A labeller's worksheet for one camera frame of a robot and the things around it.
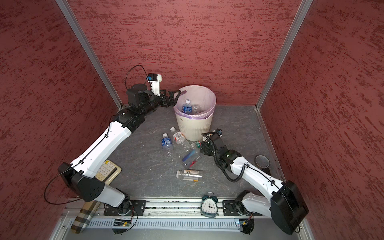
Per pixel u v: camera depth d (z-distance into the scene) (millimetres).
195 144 940
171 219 711
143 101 518
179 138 947
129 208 704
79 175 401
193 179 812
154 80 580
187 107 977
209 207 715
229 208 740
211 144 609
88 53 877
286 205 401
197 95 940
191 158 921
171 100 618
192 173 813
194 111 1010
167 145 927
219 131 745
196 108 1033
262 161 904
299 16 740
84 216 694
